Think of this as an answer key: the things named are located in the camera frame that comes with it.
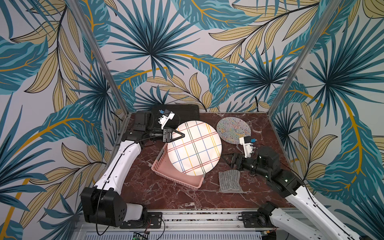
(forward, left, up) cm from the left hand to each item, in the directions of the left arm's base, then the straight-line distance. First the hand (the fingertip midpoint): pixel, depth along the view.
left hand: (179, 131), depth 72 cm
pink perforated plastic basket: (-5, +11, -27) cm, 30 cm away
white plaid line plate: (-9, -9, -3) cm, 13 cm away
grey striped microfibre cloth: (-15, -28, -25) cm, 40 cm away
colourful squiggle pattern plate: (+25, -35, -28) cm, 51 cm away
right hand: (-13, -25, -16) cm, 32 cm away
